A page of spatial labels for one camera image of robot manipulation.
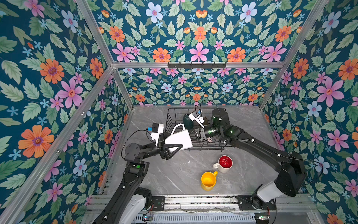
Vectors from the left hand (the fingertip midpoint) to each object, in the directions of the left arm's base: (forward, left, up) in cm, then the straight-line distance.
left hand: (182, 143), depth 57 cm
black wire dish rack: (+16, -18, -35) cm, 42 cm away
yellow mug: (-6, -14, -36) cm, 39 cm away
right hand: (+5, -1, -4) cm, 7 cm away
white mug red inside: (+2, -25, -34) cm, 42 cm away
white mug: (+3, 0, 0) cm, 3 cm away
